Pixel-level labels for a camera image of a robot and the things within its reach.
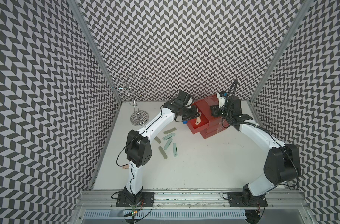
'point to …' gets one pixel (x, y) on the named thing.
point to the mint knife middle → (167, 143)
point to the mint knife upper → (166, 137)
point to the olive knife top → (169, 130)
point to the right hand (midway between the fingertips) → (210, 109)
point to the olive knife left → (157, 139)
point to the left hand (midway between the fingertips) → (199, 116)
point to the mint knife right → (175, 151)
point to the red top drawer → (203, 126)
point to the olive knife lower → (162, 152)
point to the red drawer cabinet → (216, 123)
